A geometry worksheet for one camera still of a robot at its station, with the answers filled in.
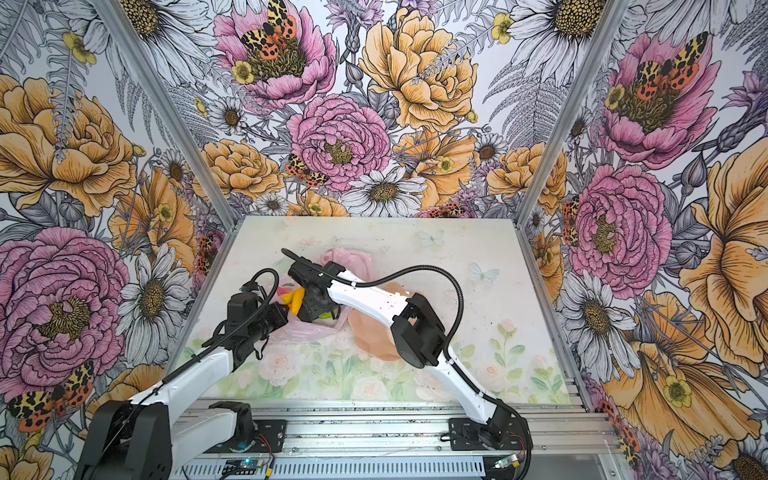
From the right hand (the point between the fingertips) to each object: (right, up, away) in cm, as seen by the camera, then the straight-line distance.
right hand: (328, 311), depth 90 cm
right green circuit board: (+46, -31, -19) cm, 59 cm away
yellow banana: (-11, +3, +1) cm, 11 cm away
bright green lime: (+2, +1, -10) cm, 10 cm away
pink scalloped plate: (+14, -7, 0) cm, 15 cm away
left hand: (-12, -1, -1) cm, 12 cm away
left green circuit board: (-17, -33, -19) cm, 41 cm away
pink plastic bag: (+6, +15, +4) cm, 16 cm away
